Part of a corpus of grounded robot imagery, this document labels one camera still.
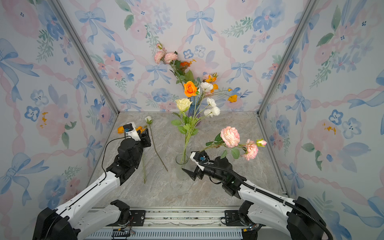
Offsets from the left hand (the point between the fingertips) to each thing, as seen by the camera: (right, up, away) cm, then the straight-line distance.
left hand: (145, 128), depth 76 cm
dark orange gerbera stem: (+21, +33, +19) cm, 44 cm away
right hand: (+22, -15, -3) cm, 27 cm away
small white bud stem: (-9, +6, +34) cm, 36 cm away
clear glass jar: (+19, -16, 0) cm, 25 cm away
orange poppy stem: (+49, +18, +14) cm, 54 cm away
